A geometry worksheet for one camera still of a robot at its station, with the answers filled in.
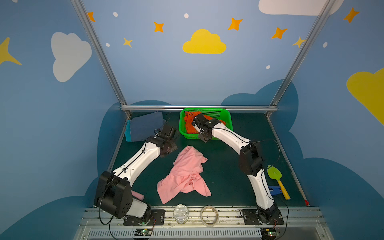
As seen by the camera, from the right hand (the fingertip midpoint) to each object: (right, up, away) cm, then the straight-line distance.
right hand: (208, 132), depth 97 cm
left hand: (-21, -8, -11) cm, 25 cm away
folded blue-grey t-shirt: (-48, +3, +14) cm, 50 cm away
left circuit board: (-34, -47, -26) cm, 64 cm away
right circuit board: (+27, -49, -25) cm, 61 cm away
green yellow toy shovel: (+39, -24, -9) cm, 47 cm away
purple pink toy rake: (-40, -34, -17) cm, 56 cm away
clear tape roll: (-1, -45, -25) cm, 51 cm away
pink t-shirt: (-15, -25, -13) cm, 32 cm away
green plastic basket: (+16, +14, +13) cm, 25 cm away
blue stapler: (+36, -32, -15) cm, 51 cm away
